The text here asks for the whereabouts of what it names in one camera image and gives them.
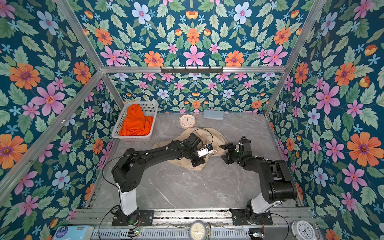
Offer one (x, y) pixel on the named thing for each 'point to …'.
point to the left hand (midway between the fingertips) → (207, 158)
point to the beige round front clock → (198, 230)
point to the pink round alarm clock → (187, 121)
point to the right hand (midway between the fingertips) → (220, 148)
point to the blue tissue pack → (73, 232)
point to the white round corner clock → (303, 230)
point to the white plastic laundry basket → (150, 108)
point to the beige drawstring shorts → (208, 136)
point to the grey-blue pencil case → (214, 114)
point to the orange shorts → (136, 124)
